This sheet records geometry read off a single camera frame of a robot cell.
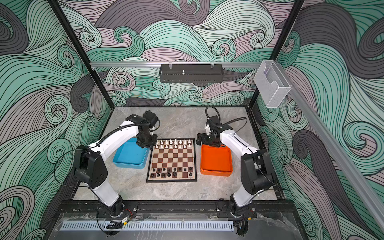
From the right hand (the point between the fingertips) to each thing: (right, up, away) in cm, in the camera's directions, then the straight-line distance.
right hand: (204, 142), depth 89 cm
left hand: (-30, -1, -6) cm, 30 cm away
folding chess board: (-19, -12, +1) cm, 22 cm away
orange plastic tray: (+7, -11, -2) cm, 13 cm away
